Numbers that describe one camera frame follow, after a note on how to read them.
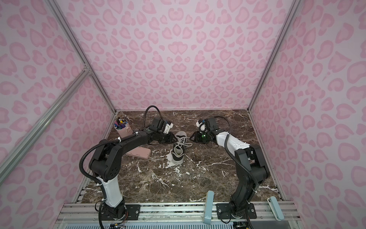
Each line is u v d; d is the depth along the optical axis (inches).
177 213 29.0
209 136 27.4
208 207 27.9
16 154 20.8
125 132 38.3
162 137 31.9
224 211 29.0
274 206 28.2
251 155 20.3
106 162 19.5
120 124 37.3
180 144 36.4
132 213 28.8
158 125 30.2
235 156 18.7
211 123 29.2
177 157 33.8
